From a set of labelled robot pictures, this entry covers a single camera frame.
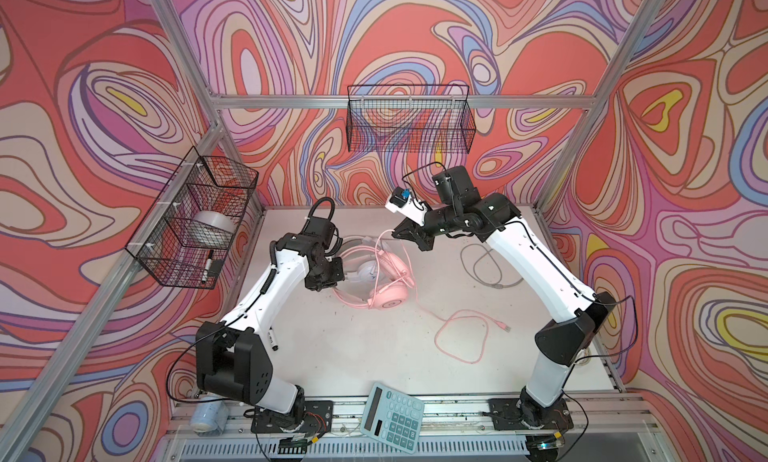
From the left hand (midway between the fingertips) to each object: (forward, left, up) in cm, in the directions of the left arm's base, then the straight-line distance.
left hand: (341, 278), depth 83 cm
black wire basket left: (+3, +38, +15) cm, 41 cm away
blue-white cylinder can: (-33, +28, -7) cm, 44 cm away
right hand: (+2, -16, +16) cm, 23 cm away
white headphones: (+6, -8, -5) cm, 11 cm away
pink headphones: (-9, -14, +7) cm, 18 cm away
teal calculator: (-32, -15, -12) cm, 37 cm away
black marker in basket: (-3, +31, +11) cm, 33 cm away
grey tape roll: (+3, +29, +18) cm, 34 cm away
